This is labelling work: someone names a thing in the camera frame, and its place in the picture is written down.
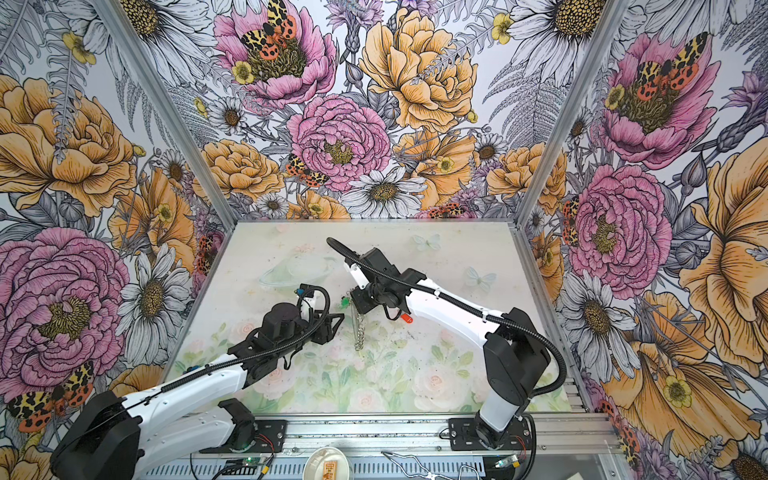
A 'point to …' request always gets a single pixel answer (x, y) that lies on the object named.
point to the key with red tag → (407, 318)
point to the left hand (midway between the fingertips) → (335, 322)
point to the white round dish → (326, 463)
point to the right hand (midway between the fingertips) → (360, 304)
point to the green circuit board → (242, 466)
